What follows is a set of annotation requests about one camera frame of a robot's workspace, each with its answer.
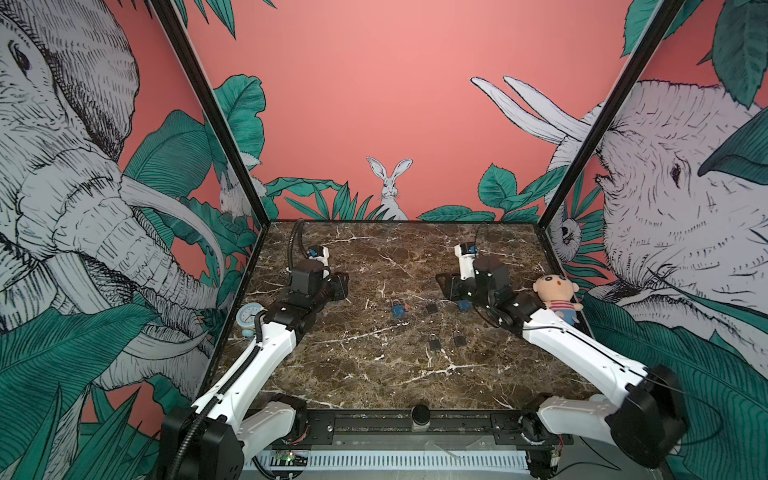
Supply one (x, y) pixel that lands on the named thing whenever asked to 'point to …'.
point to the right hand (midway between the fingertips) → (439, 273)
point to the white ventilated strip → (400, 461)
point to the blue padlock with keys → (398, 310)
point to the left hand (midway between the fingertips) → (343, 271)
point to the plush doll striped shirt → (555, 292)
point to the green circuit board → (288, 458)
